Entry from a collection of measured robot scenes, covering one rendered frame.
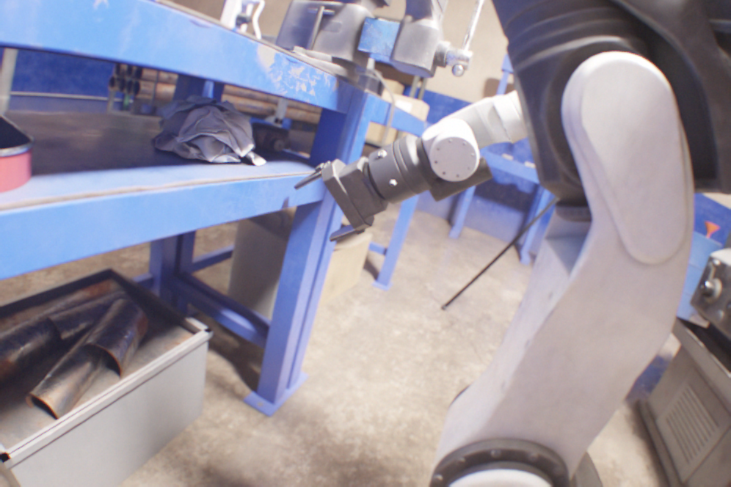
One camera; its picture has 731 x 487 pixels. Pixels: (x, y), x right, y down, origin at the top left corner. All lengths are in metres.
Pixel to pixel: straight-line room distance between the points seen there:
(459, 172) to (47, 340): 0.78
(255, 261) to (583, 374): 1.17
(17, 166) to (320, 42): 0.54
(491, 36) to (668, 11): 4.15
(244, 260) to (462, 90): 3.39
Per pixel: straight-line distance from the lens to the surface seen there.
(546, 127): 0.27
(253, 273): 1.36
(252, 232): 1.34
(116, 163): 0.50
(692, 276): 4.21
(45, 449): 0.69
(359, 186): 0.57
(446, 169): 0.50
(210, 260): 1.41
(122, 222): 0.41
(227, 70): 0.45
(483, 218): 4.25
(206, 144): 0.58
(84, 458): 0.77
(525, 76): 0.30
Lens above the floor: 0.79
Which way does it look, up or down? 13 degrees down
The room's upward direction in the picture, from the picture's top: 16 degrees clockwise
